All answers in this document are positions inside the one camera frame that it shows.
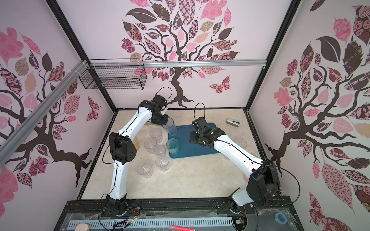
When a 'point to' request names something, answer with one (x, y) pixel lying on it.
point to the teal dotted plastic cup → (172, 145)
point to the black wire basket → (116, 73)
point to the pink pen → (176, 227)
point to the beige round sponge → (83, 227)
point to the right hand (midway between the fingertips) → (193, 136)
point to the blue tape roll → (280, 218)
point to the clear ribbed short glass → (145, 169)
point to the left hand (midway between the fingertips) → (163, 124)
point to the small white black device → (233, 122)
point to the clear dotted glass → (159, 149)
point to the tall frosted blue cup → (170, 127)
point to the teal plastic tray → (187, 148)
